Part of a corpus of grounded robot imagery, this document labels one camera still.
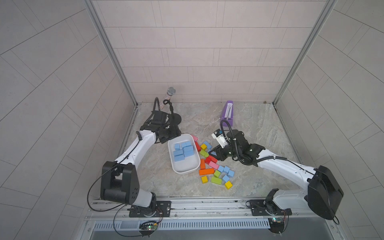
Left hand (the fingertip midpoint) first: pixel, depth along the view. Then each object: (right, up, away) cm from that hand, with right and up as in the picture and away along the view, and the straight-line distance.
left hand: (179, 132), depth 86 cm
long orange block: (+16, -22, -3) cm, 27 cm away
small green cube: (+22, -22, -6) cm, 31 cm away
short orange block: (+14, -19, -2) cm, 23 cm away
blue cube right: (+29, -22, -6) cm, 37 cm away
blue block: (0, -14, 0) cm, 14 cm away
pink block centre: (+20, -19, -2) cm, 27 cm away
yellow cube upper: (+15, -9, +5) cm, 18 cm away
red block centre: (+18, -15, 0) cm, 23 cm away
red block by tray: (+11, -9, +4) cm, 15 cm away
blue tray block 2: (+5, -12, +3) cm, 14 cm away
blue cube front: (+26, -24, -7) cm, 36 cm away
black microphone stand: (-6, +8, +21) cm, 23 cm away
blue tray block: (-2, -13, +3) cm, 13 cm away
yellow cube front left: (+15, -24, -8) cm, 29 cm away
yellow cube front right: (+27, -26, -9) cm, 39 cm away
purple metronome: (+30, +11, +10) cm, 34 cm away
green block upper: (+15, -13, +2) cm, 20 cm away
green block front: (+21, -25, -7) cm, 34 cm away
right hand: (+18, -10, -8) cm, 22 cm away
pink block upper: (+9, -5, +9) cm, 13 cm away
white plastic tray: (+7, -18, -3) cm, 19 cm away
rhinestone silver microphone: (-5, +23, -2) cm, 24 cm away
